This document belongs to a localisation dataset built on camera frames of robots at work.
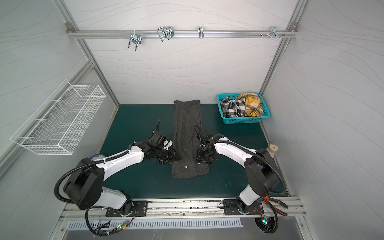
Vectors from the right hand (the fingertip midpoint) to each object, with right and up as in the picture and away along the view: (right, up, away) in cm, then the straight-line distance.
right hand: (200, 159), depth 85 cm
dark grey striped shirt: (-9, +27, +28) cm, 40 cm away
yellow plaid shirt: (+40, +34, +22) cm, 57 cm away
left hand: (-10, +2, -3) cm, 11 cm away
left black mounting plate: (-30, -22, -12) cm, 39 cm away
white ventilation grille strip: (-41, -27, -15) cm, 52 cm away
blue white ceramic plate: (-62, +1, +2) cm, 62 cm away
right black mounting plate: (+15, -21, -12) cm, 28 cm away
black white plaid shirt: (+25, +31, +20) cm, 44 cm away
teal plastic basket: (+33, +23, +19) cm, 44 cm away
